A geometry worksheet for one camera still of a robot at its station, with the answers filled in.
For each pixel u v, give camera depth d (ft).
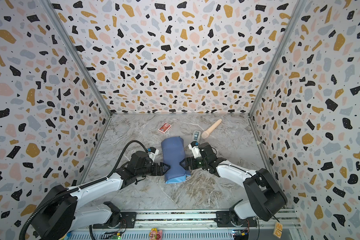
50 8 2.27
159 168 2.46
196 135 3.38
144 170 2.36
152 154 2.56
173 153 2.99
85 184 1.60
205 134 3.48
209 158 2.26
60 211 1.32
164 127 3.68
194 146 2.62
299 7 2.34
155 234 2.21
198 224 2.40
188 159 2.54
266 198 1.42
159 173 2.45
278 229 2.35
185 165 2.51
